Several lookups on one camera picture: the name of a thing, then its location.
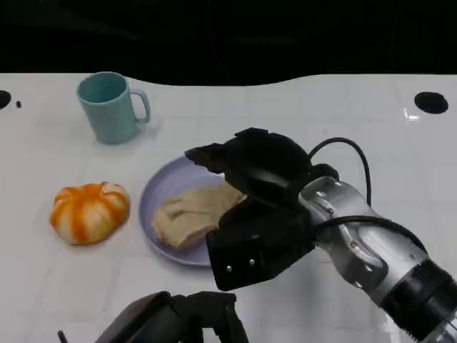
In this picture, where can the lilac plate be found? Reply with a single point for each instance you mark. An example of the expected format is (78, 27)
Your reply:
(171, 178)

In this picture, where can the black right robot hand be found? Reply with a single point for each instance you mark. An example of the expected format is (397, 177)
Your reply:
(264, 160)

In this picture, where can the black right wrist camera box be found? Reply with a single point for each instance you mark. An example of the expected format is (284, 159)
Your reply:
(260, 243)

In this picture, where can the pale green mug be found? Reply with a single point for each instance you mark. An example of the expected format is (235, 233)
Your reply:
(110, 118)

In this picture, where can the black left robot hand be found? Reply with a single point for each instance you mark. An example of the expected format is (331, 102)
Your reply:
(160, 321)

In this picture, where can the orange and white bread roll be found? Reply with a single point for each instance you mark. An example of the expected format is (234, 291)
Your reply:
(89, 214)

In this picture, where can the beige towel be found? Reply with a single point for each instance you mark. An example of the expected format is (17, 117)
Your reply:
(193, 214)

